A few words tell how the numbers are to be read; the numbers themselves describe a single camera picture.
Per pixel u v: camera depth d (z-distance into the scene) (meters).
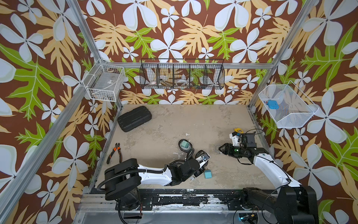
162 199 0.76
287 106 0.83
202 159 0.67
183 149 0.91
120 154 0.91
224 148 0.78
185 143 0.94
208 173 0.84
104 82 0.86
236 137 0.79
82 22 0.73
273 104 0.86
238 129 1.02
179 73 0.97
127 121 1.02
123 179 0.44
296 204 0.44
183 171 0.61
